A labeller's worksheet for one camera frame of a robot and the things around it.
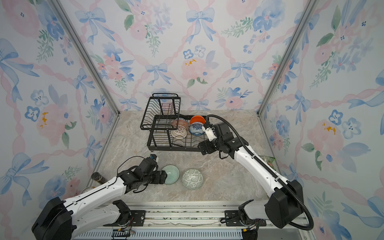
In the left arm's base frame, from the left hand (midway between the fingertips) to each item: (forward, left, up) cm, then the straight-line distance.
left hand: (161, 174), depth 84 cm
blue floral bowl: (+34, -20, -2) cm, 39 cm away
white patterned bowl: (+29, -8, -1) cm, 31 cm away
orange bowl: (+39, -21, +4) cm, 45 cm away
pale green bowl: (+1, -6, -3) cm, 7 cm away
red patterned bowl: (+39, -7, 0) cm, 40 cm away
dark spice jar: (-4, +32, +5) cm, 33 cm away
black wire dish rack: (+43, +5, +2) cm, 43 cm away
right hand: (+12, -24, +14) cm, 31 cm away
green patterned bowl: (-1, -17, -4) cm, 18 cm away
